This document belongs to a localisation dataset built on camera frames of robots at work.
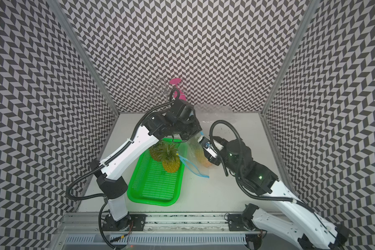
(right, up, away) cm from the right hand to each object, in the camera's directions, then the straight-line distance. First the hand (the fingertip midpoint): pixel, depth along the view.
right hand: (209, 142), depth 65 cm
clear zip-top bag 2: (-1, -19, +25) cm, 31 cm away
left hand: (-3, +5, +3) cm, 6 cm away
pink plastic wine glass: (-18, +36, +34) cm, 52 cm away
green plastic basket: (-30, -24, +19) cm, 43 cm away
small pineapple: (-2, -11, +19) cm, 23 cm away
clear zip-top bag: (-11, -9, +22) cm, 26 cm away
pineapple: (-18, -14, +17) cm, 29 cm away
